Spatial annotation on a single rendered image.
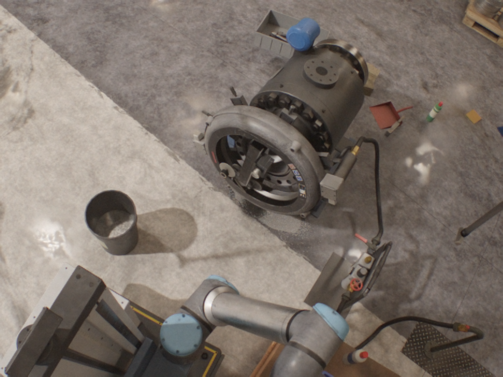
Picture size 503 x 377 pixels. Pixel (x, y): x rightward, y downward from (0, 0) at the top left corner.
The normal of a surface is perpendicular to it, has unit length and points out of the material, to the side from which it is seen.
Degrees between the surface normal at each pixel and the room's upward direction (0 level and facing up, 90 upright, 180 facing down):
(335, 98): 31
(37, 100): 0
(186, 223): 0
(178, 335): 5
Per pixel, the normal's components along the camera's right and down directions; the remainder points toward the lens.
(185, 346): 0.08, -0.43
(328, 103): 0.50, -0.20
